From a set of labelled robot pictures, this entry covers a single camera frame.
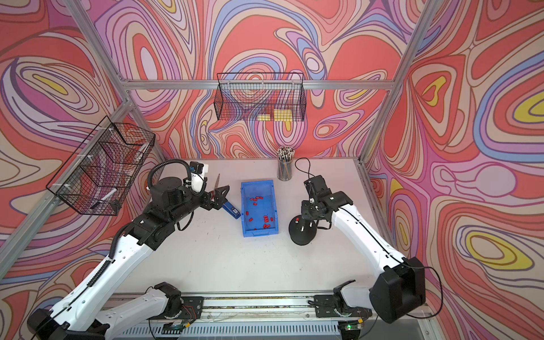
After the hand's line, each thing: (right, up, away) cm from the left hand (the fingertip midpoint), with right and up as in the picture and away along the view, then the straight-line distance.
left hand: (219, 183), depth 70 cm
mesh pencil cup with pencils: (+24, +13, +29) cm, 39 cm away
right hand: (+33, -13, +11) cm, 37 cm away
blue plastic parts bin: (+11, -10, +32) cm, 35 cm away
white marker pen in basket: (-41, -5, +4) cm, 42 cm away
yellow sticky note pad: (+22, +29, +21) cm, 42 cm away
